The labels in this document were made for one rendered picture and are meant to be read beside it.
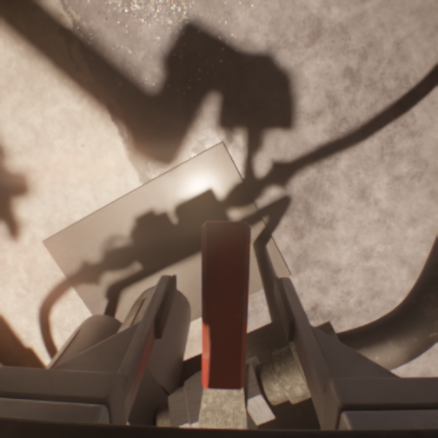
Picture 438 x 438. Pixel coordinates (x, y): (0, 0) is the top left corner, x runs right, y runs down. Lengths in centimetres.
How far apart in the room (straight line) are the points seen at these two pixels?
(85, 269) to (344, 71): 63
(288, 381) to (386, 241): 53
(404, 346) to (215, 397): 11
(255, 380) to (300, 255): 47
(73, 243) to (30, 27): 41
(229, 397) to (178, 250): 48
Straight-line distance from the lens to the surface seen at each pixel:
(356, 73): 66
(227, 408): 19
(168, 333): 34
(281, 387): 22
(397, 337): 22
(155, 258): 66
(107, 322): 44
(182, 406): 24
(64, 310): 79
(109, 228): 67
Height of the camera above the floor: 61
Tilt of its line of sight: 75 degrees down
